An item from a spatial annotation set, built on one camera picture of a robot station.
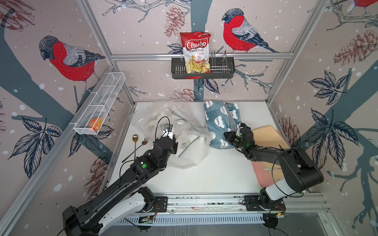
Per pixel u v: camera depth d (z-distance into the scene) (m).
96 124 0.66
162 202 0.73
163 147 0.51
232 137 0.83
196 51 0.81
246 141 0.73
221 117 0.95
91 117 0.72
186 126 0.96
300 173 0.45
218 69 0.95
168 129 0.60
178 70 0.95
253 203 0.73
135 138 0.98
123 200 0.46
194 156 0.91
